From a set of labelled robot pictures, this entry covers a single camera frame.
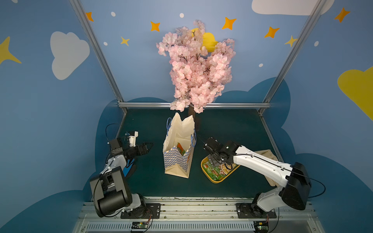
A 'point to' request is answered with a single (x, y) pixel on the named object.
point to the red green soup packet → (181, 150)
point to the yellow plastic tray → (211, 177)
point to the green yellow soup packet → (215, 172)
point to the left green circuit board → (139, 225)
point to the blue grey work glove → (126, 169)
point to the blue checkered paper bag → (183, 132)
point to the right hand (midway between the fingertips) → (220, 155)
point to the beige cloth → (268, 153)
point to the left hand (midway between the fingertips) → (148, 143)
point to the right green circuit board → (261, 226)
